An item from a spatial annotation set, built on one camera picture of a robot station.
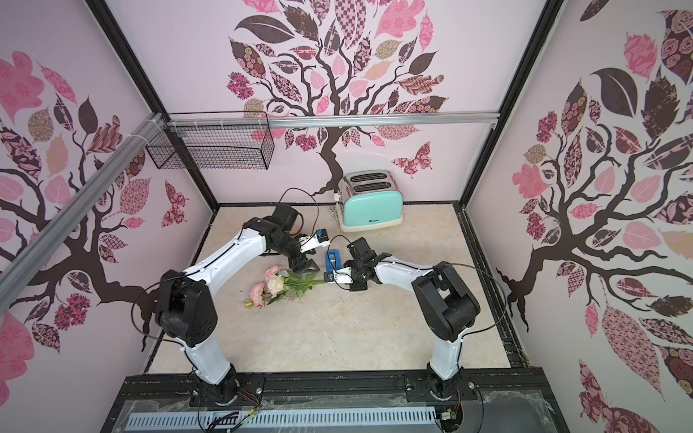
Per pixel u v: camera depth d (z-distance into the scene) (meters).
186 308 0.46
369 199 1.05
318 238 0.74
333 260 0.98
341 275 0.81
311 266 0.78
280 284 0.85
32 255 0.52
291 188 0.74
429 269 0.53
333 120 0.93
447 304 0.49
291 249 0.74
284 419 0.70
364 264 0.73
